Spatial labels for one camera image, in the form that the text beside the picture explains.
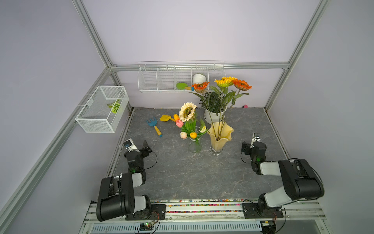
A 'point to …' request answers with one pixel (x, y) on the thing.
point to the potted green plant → (215, 105)
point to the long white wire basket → (177, 76)
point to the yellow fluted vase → (219, 132)
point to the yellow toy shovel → (165, 118)
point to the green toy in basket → (115, 106)
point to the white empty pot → (199, 78)
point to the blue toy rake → (153, 123)
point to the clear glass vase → (194, 145)
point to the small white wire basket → (103, 111)
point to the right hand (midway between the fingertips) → (251, 141)
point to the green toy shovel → (182, 86)
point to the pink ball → (246, 106)
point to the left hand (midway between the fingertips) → (140, 144)
